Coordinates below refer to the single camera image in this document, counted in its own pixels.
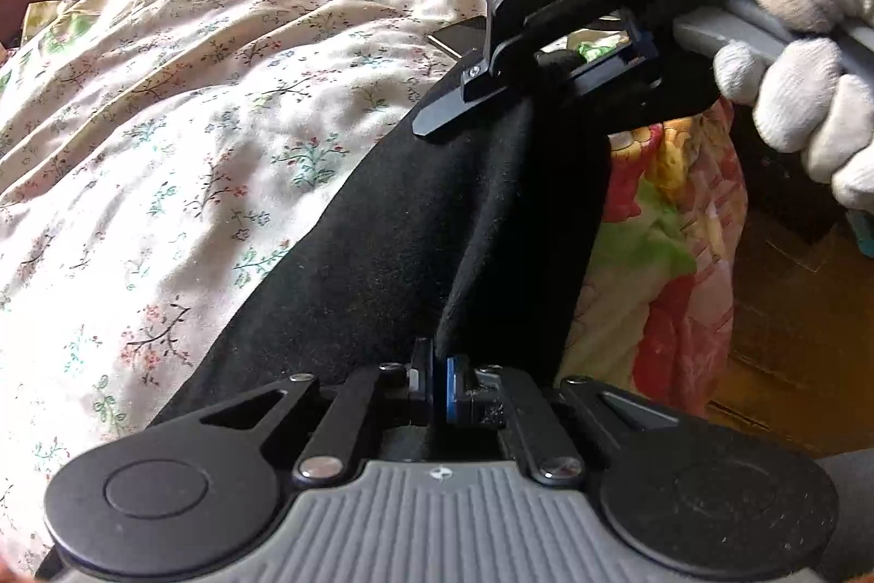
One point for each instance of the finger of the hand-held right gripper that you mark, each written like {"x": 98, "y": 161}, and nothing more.
{"x": 444, "y": 115}
{"x": 642, "y": 91}

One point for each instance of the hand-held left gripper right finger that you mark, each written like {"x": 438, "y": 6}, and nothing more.
{"x": 456, "y": 392}

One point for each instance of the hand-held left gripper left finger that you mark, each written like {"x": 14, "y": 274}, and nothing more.
{"x": 422, "y": 381}

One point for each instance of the black pants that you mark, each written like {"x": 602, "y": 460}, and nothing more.
{"x": 410, "y": 228}

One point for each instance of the person's right hand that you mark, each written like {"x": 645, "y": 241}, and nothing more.
{"x": 799, "y": 91}

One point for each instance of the black smartphone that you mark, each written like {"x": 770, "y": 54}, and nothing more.
{"x": 461, "y": 35}

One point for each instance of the white floral bed sheet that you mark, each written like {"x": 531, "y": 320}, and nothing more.
{"x": 171, "y": 146}

